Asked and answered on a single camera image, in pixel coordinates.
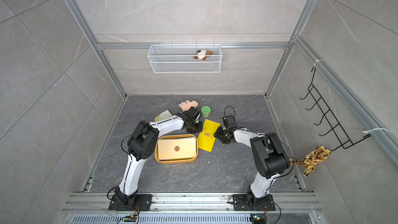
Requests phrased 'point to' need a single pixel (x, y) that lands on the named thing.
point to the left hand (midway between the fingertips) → (204, 128)
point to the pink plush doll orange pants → (186, 104)
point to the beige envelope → (169, 149)
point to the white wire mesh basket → (184, 58)
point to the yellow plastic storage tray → (175, 161)
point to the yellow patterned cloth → (311, 160)
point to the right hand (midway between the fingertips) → (216, 135)
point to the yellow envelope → (206, 139)
